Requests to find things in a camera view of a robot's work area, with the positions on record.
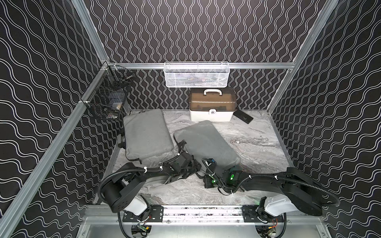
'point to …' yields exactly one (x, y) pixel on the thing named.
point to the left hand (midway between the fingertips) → (200, 166)
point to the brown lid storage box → (217, 104)
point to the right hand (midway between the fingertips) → (203, 180)
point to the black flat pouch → (244, 117)
